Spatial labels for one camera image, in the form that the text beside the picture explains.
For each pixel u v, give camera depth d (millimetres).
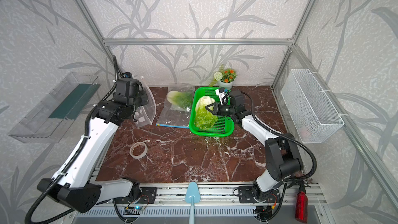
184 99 1017
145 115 705
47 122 641
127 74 598
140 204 713
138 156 849
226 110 742
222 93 783
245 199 725
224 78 1083
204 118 793
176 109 1046
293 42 937
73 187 376
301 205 679
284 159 445
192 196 728
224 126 985
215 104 754
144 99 640
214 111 753
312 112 623
